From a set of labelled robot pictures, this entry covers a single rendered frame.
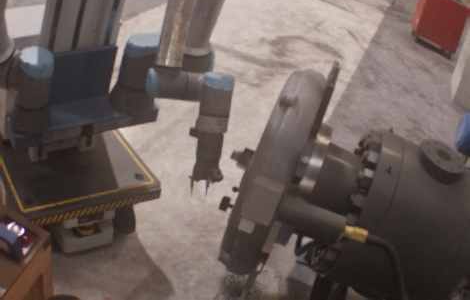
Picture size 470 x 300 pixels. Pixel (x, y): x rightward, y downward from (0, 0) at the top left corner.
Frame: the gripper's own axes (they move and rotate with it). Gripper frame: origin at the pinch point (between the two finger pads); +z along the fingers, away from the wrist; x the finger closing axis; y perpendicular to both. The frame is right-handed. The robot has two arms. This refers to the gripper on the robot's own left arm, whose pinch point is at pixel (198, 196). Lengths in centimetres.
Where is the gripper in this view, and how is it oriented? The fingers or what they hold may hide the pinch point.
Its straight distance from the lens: 169.1
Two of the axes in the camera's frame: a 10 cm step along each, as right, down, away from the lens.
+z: -1.4, 9.8, 1.5
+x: 8.0, 0.2, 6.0
